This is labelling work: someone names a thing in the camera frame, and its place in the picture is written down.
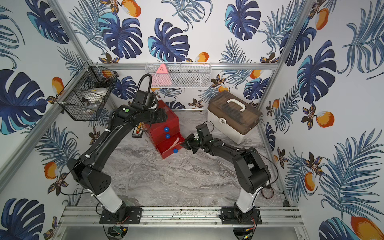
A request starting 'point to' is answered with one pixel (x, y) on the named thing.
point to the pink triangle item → (161, 77)
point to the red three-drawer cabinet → (166, 134)
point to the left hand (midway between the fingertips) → (163, 113)
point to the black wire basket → (71, 100)
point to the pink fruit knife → (174, 143)
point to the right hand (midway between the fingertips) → (179, 142)
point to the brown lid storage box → (231, 116)
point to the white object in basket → (95, 95)
